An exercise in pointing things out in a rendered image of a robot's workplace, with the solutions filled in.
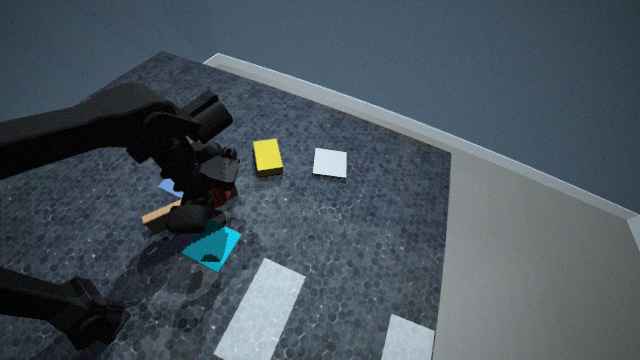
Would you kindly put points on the white flat square tile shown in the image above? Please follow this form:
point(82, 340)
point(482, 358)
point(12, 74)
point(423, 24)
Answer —
point(330, 163)

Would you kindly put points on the tan rectangular block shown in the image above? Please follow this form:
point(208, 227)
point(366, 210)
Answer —
point(156, 221)

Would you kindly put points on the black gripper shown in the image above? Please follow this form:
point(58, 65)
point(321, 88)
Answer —
point(191, 216)

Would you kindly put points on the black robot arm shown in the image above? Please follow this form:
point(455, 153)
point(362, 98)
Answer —
point(128, 116)

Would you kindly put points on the yellow cube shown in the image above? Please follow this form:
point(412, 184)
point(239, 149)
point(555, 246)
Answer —
point(268, 157)

